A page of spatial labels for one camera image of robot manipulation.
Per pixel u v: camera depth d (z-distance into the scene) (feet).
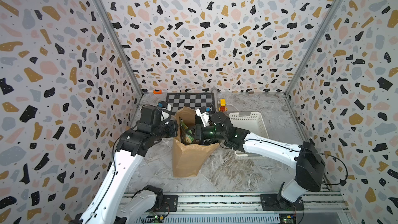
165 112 1.73
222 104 3.60
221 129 1.92
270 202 2.45
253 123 3.37
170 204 2.41
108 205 1.21
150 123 1.60
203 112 2.21
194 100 3.69
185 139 2.36
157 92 4.02
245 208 2.42
